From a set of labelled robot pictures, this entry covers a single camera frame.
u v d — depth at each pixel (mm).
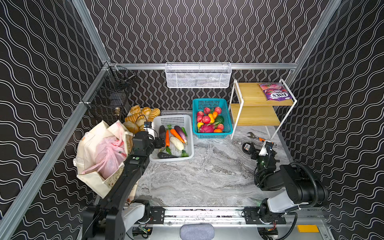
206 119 1063
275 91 800
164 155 923
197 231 677
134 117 1138
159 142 733
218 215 764
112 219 412
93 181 611
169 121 1065
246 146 981
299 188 451
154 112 1159
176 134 1032
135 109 1169
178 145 973
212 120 1085
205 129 1002
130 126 1037
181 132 1034
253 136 1051
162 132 1037
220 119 1077
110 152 715
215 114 1116
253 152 812
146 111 1164
